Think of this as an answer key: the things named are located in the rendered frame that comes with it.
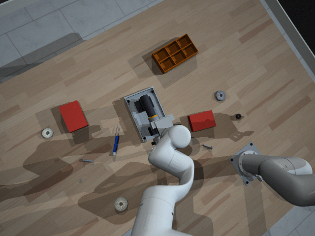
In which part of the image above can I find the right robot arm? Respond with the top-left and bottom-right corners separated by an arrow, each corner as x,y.
238,150 -> 315,207

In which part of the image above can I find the silver metal washer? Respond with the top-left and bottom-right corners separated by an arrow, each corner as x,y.
42,128 -> 53,138

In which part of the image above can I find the white ring spacer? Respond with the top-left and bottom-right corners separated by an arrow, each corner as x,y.
115,197 -> 127,211

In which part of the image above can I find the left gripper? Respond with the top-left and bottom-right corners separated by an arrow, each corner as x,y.
151,135 -> 160,145

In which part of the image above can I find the red rectangular block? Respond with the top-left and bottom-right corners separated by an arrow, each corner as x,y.
188,110 -> 216,132
59,100 -> 89,133

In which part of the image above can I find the brown compartment tray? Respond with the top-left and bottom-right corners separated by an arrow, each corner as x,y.
151,33 -> 199,74

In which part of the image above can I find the grey metal washer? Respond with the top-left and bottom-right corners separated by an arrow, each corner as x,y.
216,90 -> 226,101

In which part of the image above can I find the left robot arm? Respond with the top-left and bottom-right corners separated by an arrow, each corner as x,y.
130,114 -> 194,236

